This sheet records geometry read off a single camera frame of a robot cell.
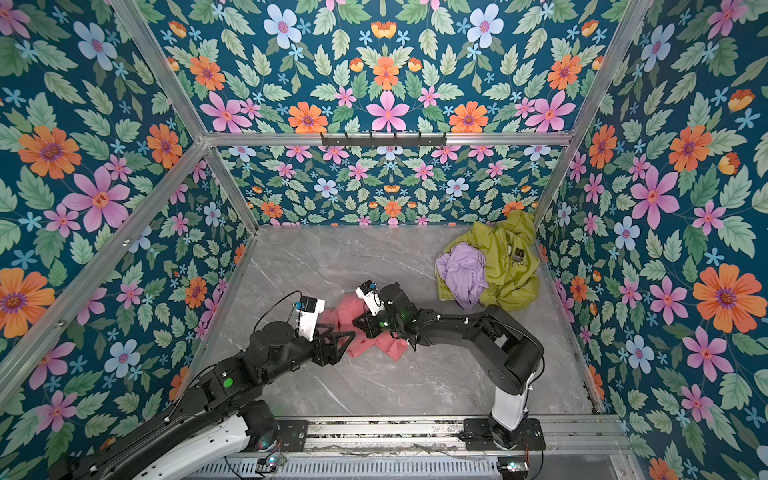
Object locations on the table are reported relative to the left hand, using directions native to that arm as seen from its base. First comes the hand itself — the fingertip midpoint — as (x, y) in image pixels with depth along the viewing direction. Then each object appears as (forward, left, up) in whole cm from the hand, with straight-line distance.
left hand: (348, 329), depth 68 cm
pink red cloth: (+13, +3, -14) cm, 20 cm away
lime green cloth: (+29, -52, -16) cm, 61 cm away
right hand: (+10, +1, -14) cm, 17 cm away
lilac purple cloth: (+27, -34, -16) cm, 46 cm away
